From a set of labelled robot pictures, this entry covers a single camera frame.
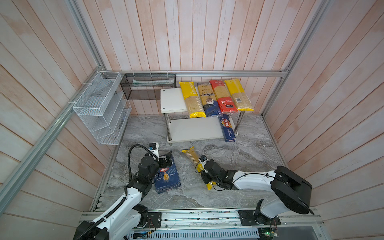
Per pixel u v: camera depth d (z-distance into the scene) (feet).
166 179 2.62
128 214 1.95
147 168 2.00
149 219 2.39
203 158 2.54
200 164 2.72
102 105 2.45
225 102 2.47
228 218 2.49
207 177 2.51
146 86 3.41
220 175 2.18
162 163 2.41
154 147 2.27
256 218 2.15
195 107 2.40
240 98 2.55
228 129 3.23
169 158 2.44
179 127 3.49
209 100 2.52
